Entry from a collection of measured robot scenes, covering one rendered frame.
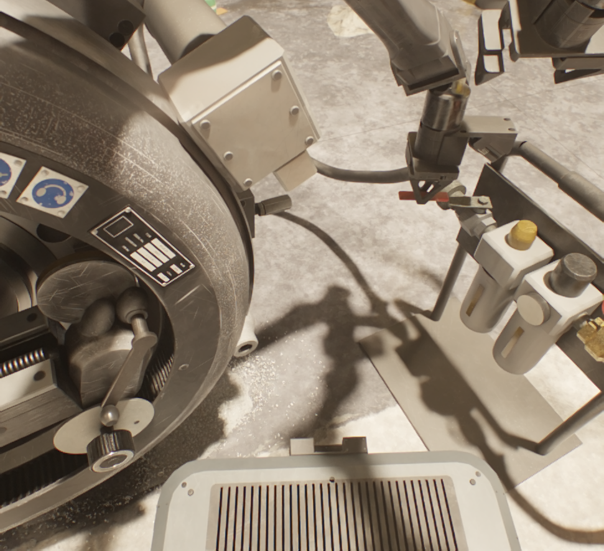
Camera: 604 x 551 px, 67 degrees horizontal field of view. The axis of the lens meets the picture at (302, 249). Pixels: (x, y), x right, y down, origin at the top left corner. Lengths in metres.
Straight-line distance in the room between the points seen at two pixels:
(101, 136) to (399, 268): 1.06
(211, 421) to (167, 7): 0.81
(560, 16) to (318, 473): 0.65
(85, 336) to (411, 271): 0.96
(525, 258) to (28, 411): 0.67
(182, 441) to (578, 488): 0.81
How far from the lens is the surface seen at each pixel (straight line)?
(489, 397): 1.15
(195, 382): 0.62
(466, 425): 1.11
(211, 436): 1.06
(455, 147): 0.69
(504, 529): 0.80
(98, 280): 0.49
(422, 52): 0.59
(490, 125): 0.72
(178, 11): 0.56
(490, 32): 0.56
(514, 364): 0.89
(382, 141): 1.73
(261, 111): 0.40
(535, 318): 0.76
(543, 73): 2.38
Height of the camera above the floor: 1.00
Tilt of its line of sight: 49 degrees down
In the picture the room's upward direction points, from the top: straight up
